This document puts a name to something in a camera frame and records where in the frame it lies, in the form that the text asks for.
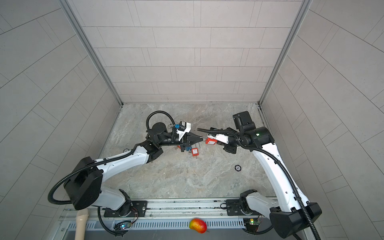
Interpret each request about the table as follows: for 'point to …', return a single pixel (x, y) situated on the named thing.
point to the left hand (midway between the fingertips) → (203, 140)
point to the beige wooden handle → (81, 221)
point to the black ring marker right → (238, 168)
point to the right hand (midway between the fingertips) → (219, 139)
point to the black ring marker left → (126, 150)
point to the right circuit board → (251, 224)
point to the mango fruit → (198, 225)
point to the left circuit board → (122, 225)
